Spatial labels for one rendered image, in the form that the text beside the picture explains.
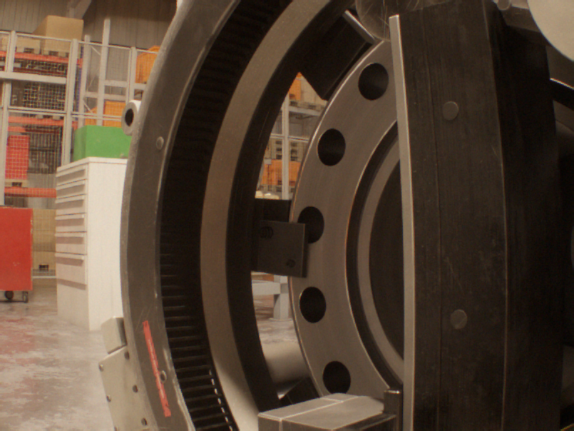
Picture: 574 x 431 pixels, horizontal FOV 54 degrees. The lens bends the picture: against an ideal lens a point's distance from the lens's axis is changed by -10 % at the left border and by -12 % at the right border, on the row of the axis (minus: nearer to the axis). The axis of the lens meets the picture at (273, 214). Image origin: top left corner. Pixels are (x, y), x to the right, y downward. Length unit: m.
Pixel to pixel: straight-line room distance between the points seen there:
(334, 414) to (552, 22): 0.26
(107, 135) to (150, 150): 7.15
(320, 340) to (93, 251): 3.60
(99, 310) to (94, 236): 0.50
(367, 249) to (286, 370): 0.32
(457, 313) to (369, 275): 0.23
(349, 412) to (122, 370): 0.39
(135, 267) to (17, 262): 5.14
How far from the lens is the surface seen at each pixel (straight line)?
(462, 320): 0.34
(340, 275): 0.58
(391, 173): 0.55
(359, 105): 0.58
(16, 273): 5.73
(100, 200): 4.17
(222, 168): 0.60
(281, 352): 0.85
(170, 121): 0.57
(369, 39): 0.60
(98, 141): 7.68
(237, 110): 0.59
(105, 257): 4.18
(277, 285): 4.74
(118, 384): 0.73
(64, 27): 12.76
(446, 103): 0.35
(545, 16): 0.35
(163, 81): 0.59
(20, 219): 5.74
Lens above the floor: 0.62
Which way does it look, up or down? 2 degrees up
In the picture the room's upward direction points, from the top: straight up
